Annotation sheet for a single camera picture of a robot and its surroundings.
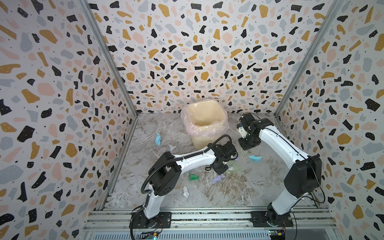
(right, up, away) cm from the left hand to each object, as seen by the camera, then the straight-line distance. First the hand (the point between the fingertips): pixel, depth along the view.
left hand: (221, 166), depth 85 cm
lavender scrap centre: (-2, -8, +3) cm, 9 cm away
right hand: (+13, +13, 0) cm, 18 cm away
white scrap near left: (-32, +9, +16) cm, 37 cm away
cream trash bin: (-10, +32, +11) cm, 35 cm away
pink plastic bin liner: (-9, +20, -5) cm, 22 cm away
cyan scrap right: (+23, +3, +11) cm, 26 cm away
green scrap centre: (-16, -7, +3) cm, 18 cm away
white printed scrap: (+6, -2, +5) cm, 8 cm away
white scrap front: (-20, -13, -4) cm, 24 cm away
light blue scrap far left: (-42, +14, +19) cm, 48 cm away
